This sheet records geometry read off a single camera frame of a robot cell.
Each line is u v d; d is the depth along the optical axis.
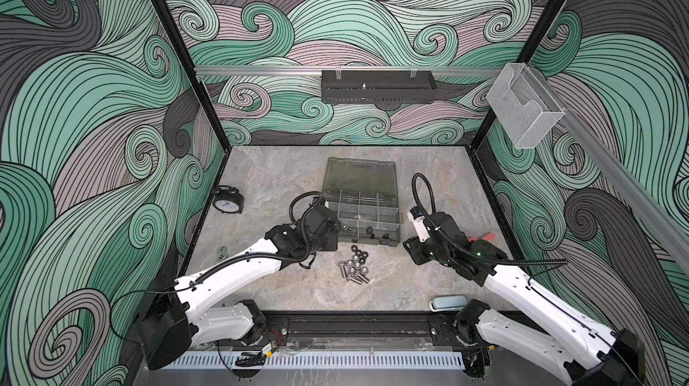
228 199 0.93
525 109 0.77
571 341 0.41
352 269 0.84
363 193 1.10
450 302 0.75
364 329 0.74
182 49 0.88
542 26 0.82
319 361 0.76
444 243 0.57
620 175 0.59
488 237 0.90
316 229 0.58
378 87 0.95
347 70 0.94
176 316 0.38
